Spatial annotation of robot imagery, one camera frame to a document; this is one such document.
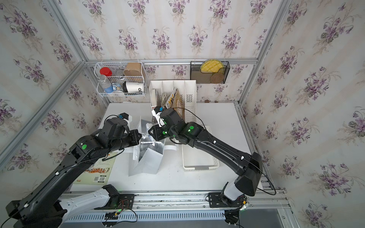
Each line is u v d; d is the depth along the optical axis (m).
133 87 0.93
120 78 0.93
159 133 0.59
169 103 0.88
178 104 1.11
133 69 0.88
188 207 0.72
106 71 0.91
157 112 0.60
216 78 0.98
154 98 0.95
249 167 0.40
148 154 0.65
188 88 1.01
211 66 0.95
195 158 0.90
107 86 0.91
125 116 0.59
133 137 0.57
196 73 0.95
